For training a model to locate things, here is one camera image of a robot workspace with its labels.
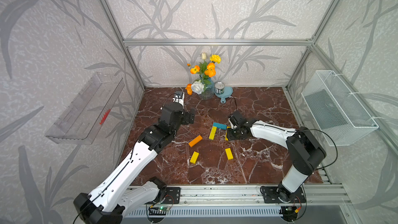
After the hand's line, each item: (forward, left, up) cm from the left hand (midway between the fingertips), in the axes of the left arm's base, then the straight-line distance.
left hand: (184, 107), depth 72 cm
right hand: (-1, -24, -26) cm, 35 cm away
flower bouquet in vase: (+16, -9, -1) cm, 18 cm away
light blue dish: (+35, -27, -28) cm, 53 cm away
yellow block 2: (-14, -4, -28) cm, 31 cm away
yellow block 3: (-12, -24, -28) cm, 39 cm away
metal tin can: (+37, -20, -25) cm, 49 cm away
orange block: (-4, -4, -28) cm, 29 cm away
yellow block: (+2, -14, -29) cm, 33 cm away
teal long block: (+5, -19, -27) cm, 34 cm away
